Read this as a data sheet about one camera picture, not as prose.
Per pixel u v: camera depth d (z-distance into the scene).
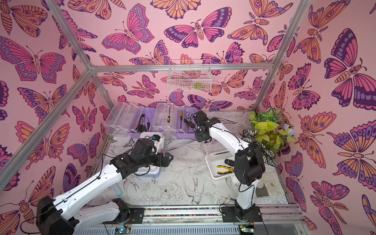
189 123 1.09
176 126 1.04
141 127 1.09
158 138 0.70
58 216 0.38
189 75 0.95
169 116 1.03
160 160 0.67
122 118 1.03
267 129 0.80
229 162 0.90
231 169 0.88
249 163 0.48
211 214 0.75
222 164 0.90
